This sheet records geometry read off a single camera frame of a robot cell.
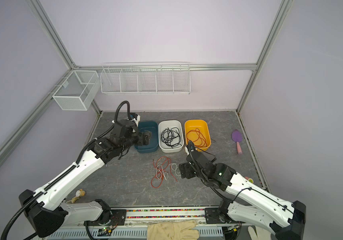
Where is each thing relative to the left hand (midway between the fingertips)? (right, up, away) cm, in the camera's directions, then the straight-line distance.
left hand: (143, 134), depth 74 cm
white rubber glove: (+55, -46, -5) cm, 72 cm away
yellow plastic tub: (+36, +5, +34) cm, 49 cm away
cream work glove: (+15, -45, -4) cm, 48 cm away
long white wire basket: (-4, +36, +25) cm, 44 cm away
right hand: (+21, -15, -1) cm, 26 cm away
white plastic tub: (+8, +5, +34) cm, 35 cm away
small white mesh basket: (-50, +28, +25) cm, 62 cm away
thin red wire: (+8, -20, +20) cm, 29 cm away
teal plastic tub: (+2, -8, +20) cm, 21 cm away
